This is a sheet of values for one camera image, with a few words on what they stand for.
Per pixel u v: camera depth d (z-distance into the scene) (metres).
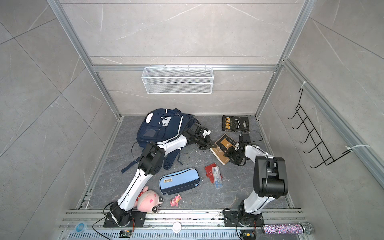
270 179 0.48
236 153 0.80
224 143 1.01
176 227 0.72
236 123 1.14
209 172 0.88
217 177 0.86
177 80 1.00
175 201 0.77
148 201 0.72
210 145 0.91
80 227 0.71
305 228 0.68
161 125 1.10
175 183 0.82
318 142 0.62
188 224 0.73
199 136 0.88
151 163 0.63
